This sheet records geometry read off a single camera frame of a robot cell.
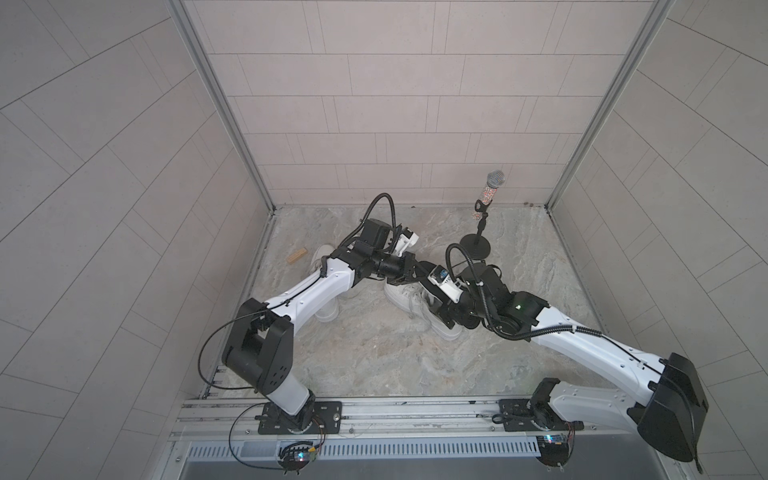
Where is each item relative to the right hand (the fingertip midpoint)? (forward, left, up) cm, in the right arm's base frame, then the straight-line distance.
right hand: (439, 296), depth 78 cm
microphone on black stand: (+24, -17, -11) cm, 32 cm away
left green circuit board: (-31, +35, -9) cm, 48 cm away
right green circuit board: (-33, -23, -16) cm, 43 cm away
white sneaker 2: (+2, +7, -5) cm, 8 cm away
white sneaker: (+1, +31, -7) cm, 31 cm away
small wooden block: (+24, +45, -10) cm, 52 cm away
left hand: (+2, +2, +6) cm, 7 cm away
